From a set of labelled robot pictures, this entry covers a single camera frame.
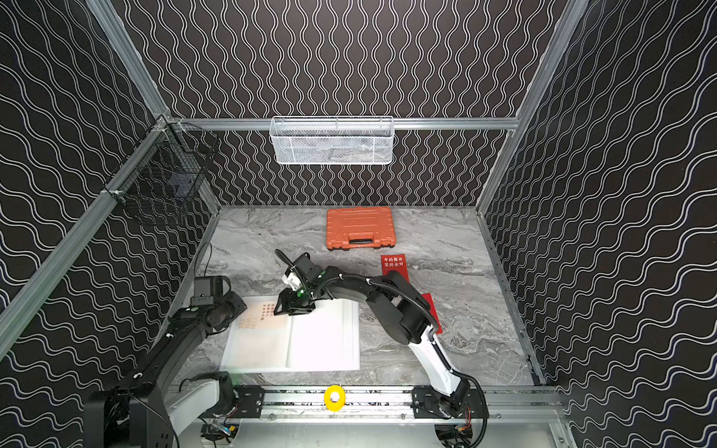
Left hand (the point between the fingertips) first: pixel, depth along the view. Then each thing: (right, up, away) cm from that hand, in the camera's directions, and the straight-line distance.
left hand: (245, 300), depth 86 cm
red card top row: (+49, +10, +17) cm, 53 cm away
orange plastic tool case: (+35, +24, +23) cm, 48 cm away
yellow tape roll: (+29, -25, -13) cm, 40 cm away
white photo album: (+26, -11, -1) cm, 28 cm away
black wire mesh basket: (-30, +39, +8) cm, 50 cm away
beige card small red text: (+3, -6, +3) cm, 7 cm away
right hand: (+11, -4, 0) cm, 12 cm away
